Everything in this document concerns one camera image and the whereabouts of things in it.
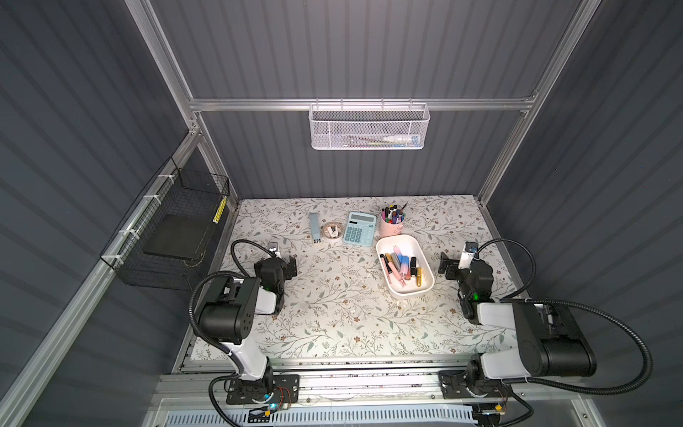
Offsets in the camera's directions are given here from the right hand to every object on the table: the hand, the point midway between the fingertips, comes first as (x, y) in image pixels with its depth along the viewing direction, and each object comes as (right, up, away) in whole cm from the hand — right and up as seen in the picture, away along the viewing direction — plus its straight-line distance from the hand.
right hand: (462, 254), depth 90 cm
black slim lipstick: (-26, -1, +9) cm, 28 cm away
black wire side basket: (-88, +6, -21) cm, 91 cm away
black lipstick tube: (-15, -5, +8) cm, 17 cm away
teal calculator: (-34, +9, +18) cm, 40 cm away
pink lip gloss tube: (-20, 0, +12) cm, 23 cm away
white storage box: (-15, +2, +12) cm, 20 cm away
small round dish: (-46, +8, +18) cm, 50 cm away
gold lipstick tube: (-14, -9, +5) cm, 17 cm away
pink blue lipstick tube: (-20, -2, +9) cm, 22 cm away
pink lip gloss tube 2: (-22, -8, +4) cm, 24 cm away
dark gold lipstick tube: (-23, -3, +9) cm, 25 cm away
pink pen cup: (-24, +8, +11) cm, 27 cm away
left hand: (-65, -2, +5) cm, 65 cm away
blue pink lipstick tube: (-18, -5, +5) cm, 20 cm away
